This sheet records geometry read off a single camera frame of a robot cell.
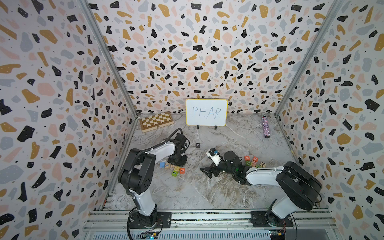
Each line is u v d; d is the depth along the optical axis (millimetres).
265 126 1130
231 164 674
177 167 900
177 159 810
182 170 903
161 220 731
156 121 1132
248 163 939
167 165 922
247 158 955
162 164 922
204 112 1063
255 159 948
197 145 1023
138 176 476
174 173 886
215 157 758
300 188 460
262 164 928
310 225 744
